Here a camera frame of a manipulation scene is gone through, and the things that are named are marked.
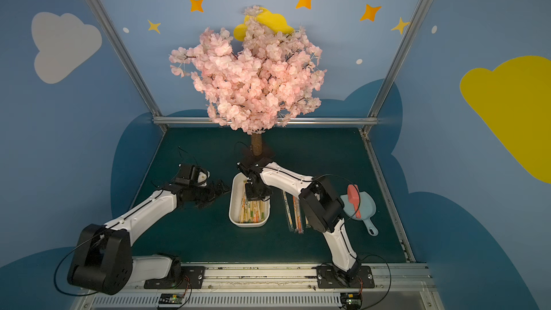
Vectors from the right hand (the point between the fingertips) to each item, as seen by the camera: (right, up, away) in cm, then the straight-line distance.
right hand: (257, 196), depth 91 cm
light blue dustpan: (+48, -5, 0) cm, 48 cm away
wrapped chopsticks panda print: (-5, -8, -3) cm, 10 cm away
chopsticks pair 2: (+13, -7, 0) cm, 15 cm away
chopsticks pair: (+18, -7, -1) cm, 19 cm away
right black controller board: (+35, -32, -18) cm, 51 cm away
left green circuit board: (-28, -31, -19) cm, 46 cm away
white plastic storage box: (-10, +3, +4) cm, 11 cm away
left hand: (-14, +3, -3) cm, 14 cm away
